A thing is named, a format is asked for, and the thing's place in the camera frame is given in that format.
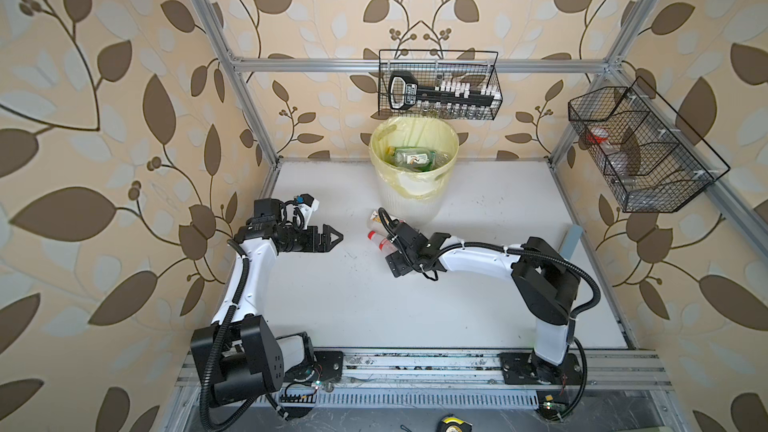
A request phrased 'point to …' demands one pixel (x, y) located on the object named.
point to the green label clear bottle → (441, 158)
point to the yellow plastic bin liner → (417, 132)
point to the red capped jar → (597, 135)
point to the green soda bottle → (402, 156)
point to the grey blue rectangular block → (571, 240)
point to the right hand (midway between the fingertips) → (402, 259)
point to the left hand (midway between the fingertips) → (327, 234)
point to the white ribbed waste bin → (414, 200)
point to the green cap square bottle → (420, 158)
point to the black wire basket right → (650, 158)
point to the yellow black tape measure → (453, 423)
